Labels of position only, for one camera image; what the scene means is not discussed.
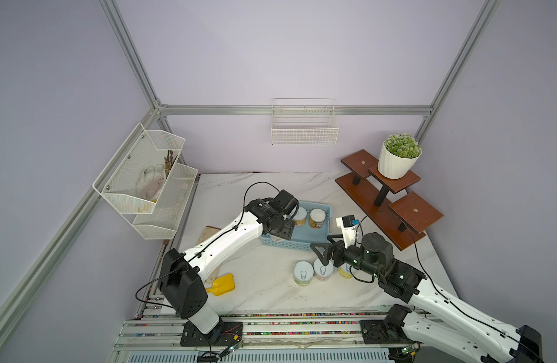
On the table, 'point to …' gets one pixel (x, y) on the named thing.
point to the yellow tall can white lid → (316, 218)
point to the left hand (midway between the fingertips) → (277, 230)
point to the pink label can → (321, 271)
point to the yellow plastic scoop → (222, 284)
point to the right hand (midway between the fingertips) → (320, 245)
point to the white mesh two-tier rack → (147, 183)
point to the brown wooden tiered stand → (401, 221)
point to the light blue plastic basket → (302, 237)
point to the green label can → (303, 273)
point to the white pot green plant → (399, 155)
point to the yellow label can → (300, 216)
